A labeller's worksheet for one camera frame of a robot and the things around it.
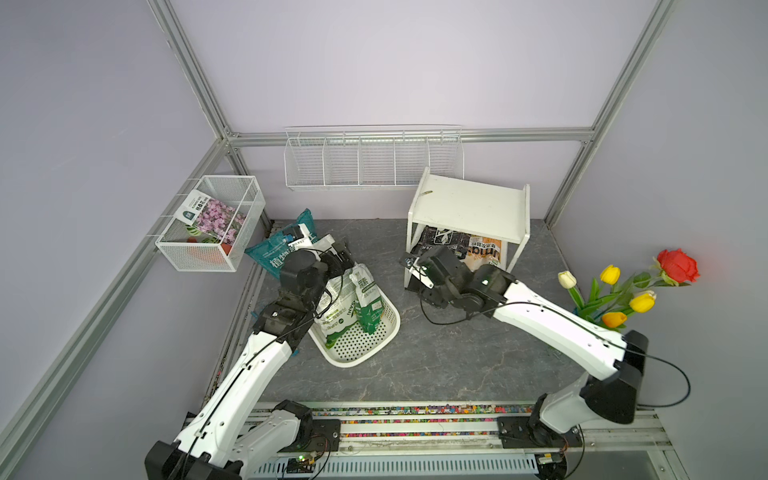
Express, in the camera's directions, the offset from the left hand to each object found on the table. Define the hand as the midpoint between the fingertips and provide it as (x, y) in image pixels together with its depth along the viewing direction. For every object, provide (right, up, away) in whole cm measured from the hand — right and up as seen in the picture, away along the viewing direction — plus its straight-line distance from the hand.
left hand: (335, 245), depth 72 cm
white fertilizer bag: (-2, -19, +14) cm, 24 cm away
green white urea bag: (+7, -17, +14) cm, 23 cm away
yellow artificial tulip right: (+69, -13, -9) cm, 70 cm away
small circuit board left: (-8, -53, -1) cm, 54 cm away
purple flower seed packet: (-31, +7, +2) cm, 32 cm away
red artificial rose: (+74, -5, -10) cm, 75 cm away
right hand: (+25, -7, +4) cm, 26 cm away
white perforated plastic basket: (+3, -30, +16) cm, 34 cm away
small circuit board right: (+53, -54, 0) cm, 76 cm away
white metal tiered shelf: (+38, +9, +4) cm, 39 cm away
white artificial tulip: (+55, -8, -3) cm, 56 cm away
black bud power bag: (+25, +3, +18) cm, 31 cm away
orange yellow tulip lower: (+59, -15, -12) cm, 62 cm away
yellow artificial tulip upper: (+65, -7, -3) cm, 66 cm away
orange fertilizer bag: (+40, -1, +12) cm, 42 cm away
